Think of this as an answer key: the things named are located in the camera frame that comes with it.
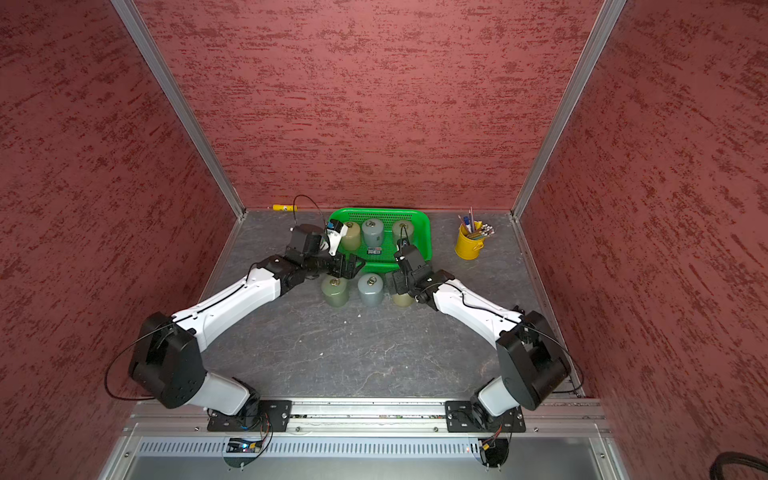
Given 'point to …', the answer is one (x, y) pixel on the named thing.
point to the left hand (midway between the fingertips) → (350, 262)
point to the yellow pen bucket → (467, 248)
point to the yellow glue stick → (285, 208)
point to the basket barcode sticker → (374, 251)
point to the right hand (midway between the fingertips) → (406, 277)
